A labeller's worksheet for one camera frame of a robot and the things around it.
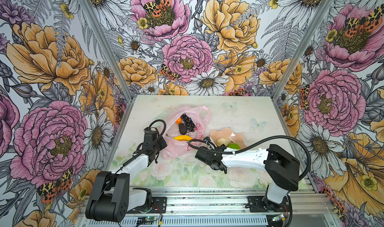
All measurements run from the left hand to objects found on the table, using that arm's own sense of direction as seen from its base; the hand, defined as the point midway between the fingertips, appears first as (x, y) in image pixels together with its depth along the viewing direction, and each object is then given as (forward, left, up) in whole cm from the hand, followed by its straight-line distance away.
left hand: (163, 144), depth 92 cm
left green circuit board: (-36, +2, -4) cm, 37 cm away
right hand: (-8, -35, +1) cm, 36 cm away
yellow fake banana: (+5, -12, -1) cm, 13 cm away
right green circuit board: (-37, -59, -3) cm, 70 cm away
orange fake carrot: (+18, -8, -1) cm, 20 cm away
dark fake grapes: (+15, -15, 0) cm, 22 cm away
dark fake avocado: (+10, -11, 0) cm, 15 cm away
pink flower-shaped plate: (+4, -45, 0) cm, 45 cm away
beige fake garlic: (+1, -36, +3) cm, 36 cm away
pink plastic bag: (-2, -6, -1) cm, 7 cm away
